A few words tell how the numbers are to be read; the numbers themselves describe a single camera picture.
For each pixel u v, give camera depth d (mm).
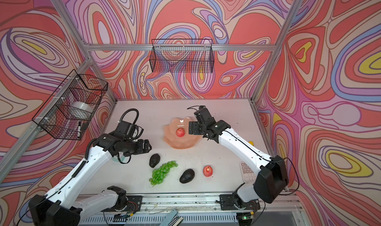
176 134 976
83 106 734
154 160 834
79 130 717
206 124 587
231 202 733
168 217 678
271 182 401
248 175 808
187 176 770
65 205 393
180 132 959
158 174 784
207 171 801
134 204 723
